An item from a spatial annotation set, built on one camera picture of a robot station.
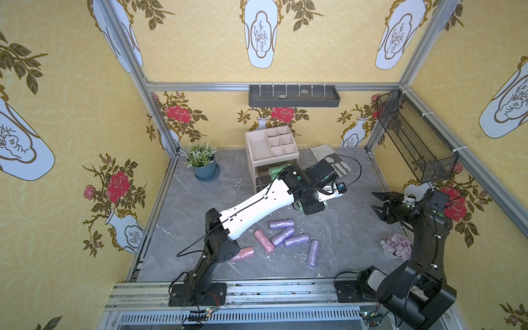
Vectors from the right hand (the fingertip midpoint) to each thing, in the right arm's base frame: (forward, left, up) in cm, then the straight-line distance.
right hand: (372, 196), depth 78 cm
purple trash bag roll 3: (-12, +28, -16) cm, 34 cm away
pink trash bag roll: (-15, +39, -17) cm, 45 cm away
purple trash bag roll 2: (-11, +35, -17) cm, 40 cm away
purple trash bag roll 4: (-16, +21, -17) cm, 31 cm away
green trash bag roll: (-11, +28, +10) cm, 32 cm away
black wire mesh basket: (+18, -23, +6) cm, 30 cm away
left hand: (-5, +22, +3) cm, 22 cm away
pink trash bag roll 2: (-19, +48, -15) cm, 54 cm away
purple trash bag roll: (-5, +34, -16) cm, 38 cm away
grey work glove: (+43, +8, -21) cm, 48 cm away
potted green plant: (+19, +71, -2) cm, 74 cm away
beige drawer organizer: (+19, +40, +6) cm, 45 cm away
